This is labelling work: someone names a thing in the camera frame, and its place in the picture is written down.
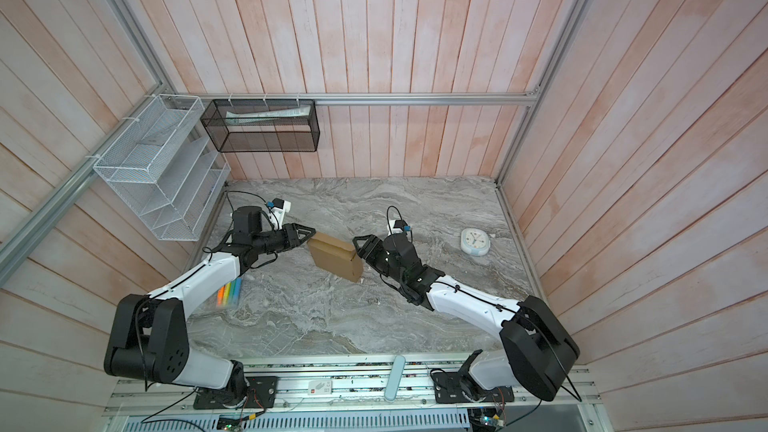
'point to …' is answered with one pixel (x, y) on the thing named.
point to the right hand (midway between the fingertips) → (355, 244)
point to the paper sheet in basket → (252, 115)
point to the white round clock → (475, 241)
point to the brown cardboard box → (335, 257)
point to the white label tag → (320, 387)
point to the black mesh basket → (263, 125)
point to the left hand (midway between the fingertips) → (313, 237)
